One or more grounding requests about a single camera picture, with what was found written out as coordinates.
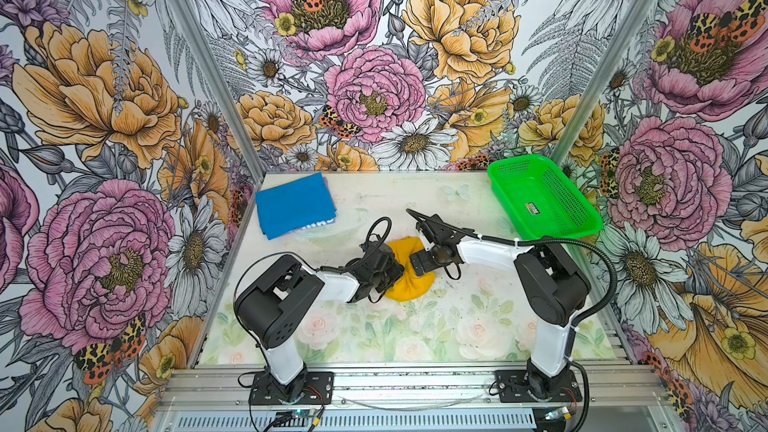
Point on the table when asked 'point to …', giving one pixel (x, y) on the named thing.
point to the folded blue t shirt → (299, 205)
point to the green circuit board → (303, 413)
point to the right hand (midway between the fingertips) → (429, 269)
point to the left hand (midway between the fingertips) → (404, 277)
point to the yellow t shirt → (411, 285)
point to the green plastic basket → (539, 199)
